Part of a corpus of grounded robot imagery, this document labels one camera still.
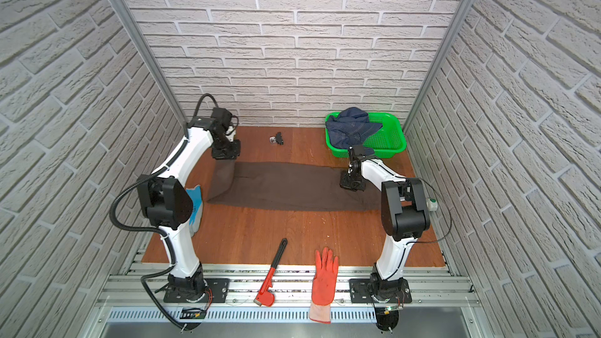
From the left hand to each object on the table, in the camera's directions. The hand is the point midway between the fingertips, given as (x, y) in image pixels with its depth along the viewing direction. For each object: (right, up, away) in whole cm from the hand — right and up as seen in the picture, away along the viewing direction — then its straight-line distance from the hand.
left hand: (240, 152), depth 90 cm
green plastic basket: (+68, +7, +26) cm, 73 cm away
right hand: (+45, -15, +6) cm, 48 cm away
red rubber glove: (+32, -44, -16) cm, 57 cm away
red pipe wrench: (+13, -46, -18) cm, 51 cm away
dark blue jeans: (+47, +12, +16) cm, 51 cm away
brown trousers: (+21, -15, +8) cm, 27 cm away
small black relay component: (+11, +7, +24) cm, 27 cm away
